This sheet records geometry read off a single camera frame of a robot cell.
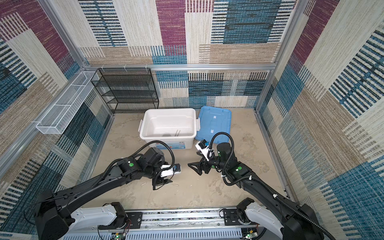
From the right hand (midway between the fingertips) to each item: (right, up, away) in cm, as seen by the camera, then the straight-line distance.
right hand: (194, 160), depth 76 cm
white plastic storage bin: (-12, +16, +27) cm, 33 cm away
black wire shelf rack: (-49, +43, +34) cm, 74 cm away
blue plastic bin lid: (+14, +21, +37) cm, 44 cm away
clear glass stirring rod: (-29, -15, +9) cm, 34 cm away
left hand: (-12, -6, 0) cm, 13 cm away
